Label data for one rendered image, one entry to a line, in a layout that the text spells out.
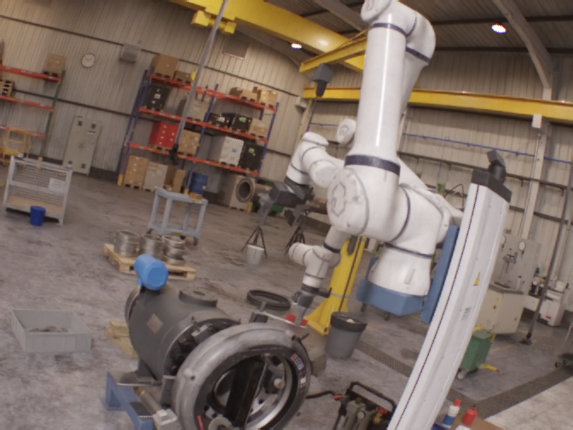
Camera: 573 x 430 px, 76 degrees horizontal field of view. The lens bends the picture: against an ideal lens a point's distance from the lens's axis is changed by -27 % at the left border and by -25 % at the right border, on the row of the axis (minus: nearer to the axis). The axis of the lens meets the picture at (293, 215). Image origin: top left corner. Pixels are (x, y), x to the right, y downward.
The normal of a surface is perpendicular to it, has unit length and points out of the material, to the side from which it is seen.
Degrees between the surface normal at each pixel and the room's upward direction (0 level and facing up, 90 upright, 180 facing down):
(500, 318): 90
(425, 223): 91
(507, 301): 90
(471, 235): 90
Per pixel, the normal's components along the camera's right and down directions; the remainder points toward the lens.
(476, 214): -0.65, -0.11
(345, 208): -0.85, -0.06
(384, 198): 0.43, 0.00
